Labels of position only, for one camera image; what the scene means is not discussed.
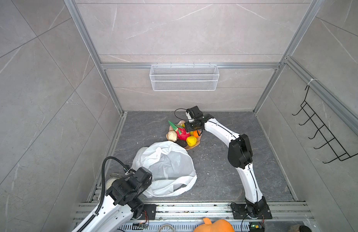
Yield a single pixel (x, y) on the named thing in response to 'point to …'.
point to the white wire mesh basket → (184, 78)
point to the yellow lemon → (191, 140)
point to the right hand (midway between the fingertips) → (190, 126)
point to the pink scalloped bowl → (171, 128)
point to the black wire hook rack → (333, 143)
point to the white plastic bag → (172, 171)
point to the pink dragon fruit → (182, 134)
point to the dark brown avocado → (182, 143)
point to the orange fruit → (195, 133)
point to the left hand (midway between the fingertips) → (150, 179)
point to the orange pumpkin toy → (218, 225)
